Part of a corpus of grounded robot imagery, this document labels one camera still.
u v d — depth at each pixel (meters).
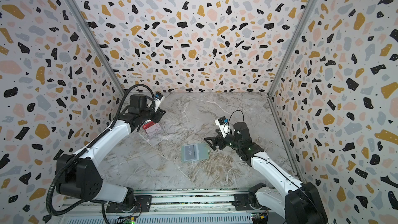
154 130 0.97
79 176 0.41
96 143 0.47
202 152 0.91
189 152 0.90
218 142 0.71
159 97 0.75
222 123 0.70
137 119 0.61
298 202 0.40
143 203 0.73
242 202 0.74
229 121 0.70
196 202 0.76
